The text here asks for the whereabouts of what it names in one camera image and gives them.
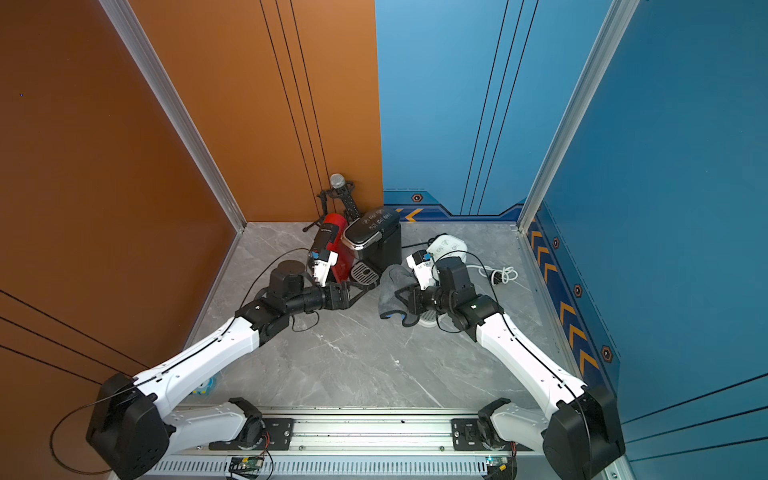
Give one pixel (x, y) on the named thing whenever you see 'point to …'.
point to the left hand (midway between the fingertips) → (359, 286)
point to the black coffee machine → (375, 242)
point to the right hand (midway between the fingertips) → (399, 293)
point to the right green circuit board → (499, 467)
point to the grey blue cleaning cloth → (392, 278)
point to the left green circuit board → (246, 463)
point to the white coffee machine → (447, 246)
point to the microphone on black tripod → (343, 189)
